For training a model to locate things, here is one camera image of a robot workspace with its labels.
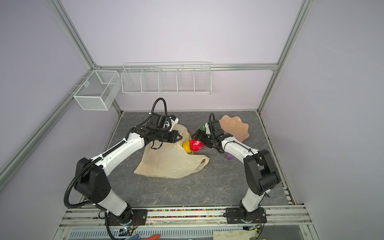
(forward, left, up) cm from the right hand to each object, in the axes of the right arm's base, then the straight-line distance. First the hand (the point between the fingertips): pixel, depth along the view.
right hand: (197, 139), depth 90 cm
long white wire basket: (+37, +21, +19) cm, 46 cm away
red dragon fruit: (-6, +1, +2) cm, 6 cm away
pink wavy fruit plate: (+18, -27, -9) cm, 34 cm away
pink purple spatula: (-6, -20, -11) cm, 24 cm away
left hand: (-5, +8, +8) cm, 12 cm away
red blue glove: (-47, +28, -11) cm, 56 cm away
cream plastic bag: (-15, +14, +2) cm, 21 cm away
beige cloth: (-46, -19, -11) cm, 51 cm away
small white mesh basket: (+30, +66, +15) cm, 74 cm away
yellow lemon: (-1, +7, -6) cm, 9 cm away
